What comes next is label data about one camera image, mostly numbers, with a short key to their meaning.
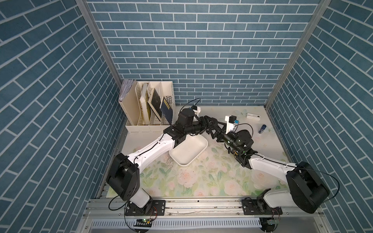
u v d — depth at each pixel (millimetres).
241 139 617
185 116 587
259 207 657
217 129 696
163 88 1044
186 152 937
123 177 426
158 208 736
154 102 997
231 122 678
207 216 736
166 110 1050
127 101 872
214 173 865
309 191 428
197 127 674
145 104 912
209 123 753
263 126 975
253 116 1118
